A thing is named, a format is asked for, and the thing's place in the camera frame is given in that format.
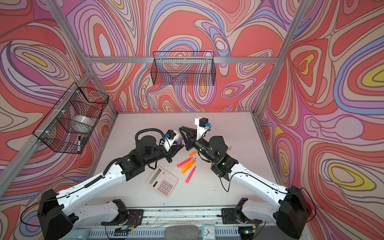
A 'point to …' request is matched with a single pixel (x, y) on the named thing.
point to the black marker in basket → (79, 146)
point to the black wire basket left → (71, 122)
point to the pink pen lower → (190, 175)
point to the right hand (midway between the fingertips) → (180, 133)
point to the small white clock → (208, 232)
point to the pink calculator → (163, 181)
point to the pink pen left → (184, 162)
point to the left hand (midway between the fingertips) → (183, 142)
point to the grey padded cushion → (181, 232)
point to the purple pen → (179, 141)
